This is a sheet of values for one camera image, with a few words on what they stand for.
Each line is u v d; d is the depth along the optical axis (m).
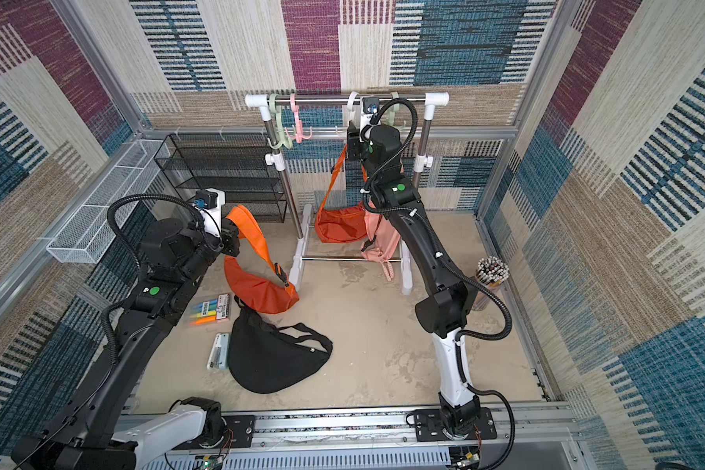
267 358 0.83
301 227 1.03
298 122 0.73
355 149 0.68
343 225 1.04
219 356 0.83
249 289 0.94
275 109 0.69
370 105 0.60
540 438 0.73
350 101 0.67
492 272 0.81
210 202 0.55
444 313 0.60
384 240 1.04
